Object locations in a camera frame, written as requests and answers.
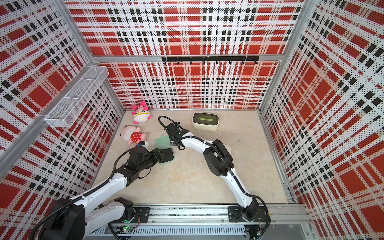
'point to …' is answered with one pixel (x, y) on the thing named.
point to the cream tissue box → (205, 121)
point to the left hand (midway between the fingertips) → (165, 152)
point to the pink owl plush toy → (141, 114)
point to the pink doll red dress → (131, 134)
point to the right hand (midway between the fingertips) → (178, 139)
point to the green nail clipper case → (162, 146)
